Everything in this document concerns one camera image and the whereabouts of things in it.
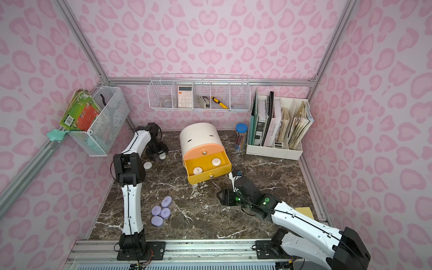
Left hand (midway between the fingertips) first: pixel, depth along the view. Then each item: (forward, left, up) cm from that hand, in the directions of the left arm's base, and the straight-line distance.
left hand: (161, 152), depth 105 cm
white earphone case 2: (-19, -26, +10) cm, 33 cm away
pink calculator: (+18, -17, +28) cm, 38 cm away
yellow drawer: (-14, -29, +9) cm, 34 cm away
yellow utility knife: (+17, -37, +24) cm, 48 cm away
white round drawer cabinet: (-2, -26, +19) cm, 32 cm away
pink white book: (+5, -68, +15) cm, 70 cm away
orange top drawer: (-13, -29, +19) cm, 37 cm away
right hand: (-32, -38, +11) cm, 51 cm away
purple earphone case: (-31, -10, 0) cm, 32 cm away
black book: (+10, -64, +25) cm, 69 cm away
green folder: (+1, -54, +26) cm, 60 cm away
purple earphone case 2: (-35, -5, -1) cm, 36 cm away
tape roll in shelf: (+17, -6, +24) cm, 30 cm away
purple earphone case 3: (-37, -10, 0) cm, 38 cm away
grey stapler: (+18, -28, +25) cm, 42 cm away
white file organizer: (-3, -80, +3) cm, 80 cm away
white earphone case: (-13, -35, +9) cm, 38 cm away
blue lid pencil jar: (+2, -49, +12) cm, 51 cm away
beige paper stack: (+3, -81, +20) cm, 83 cm away
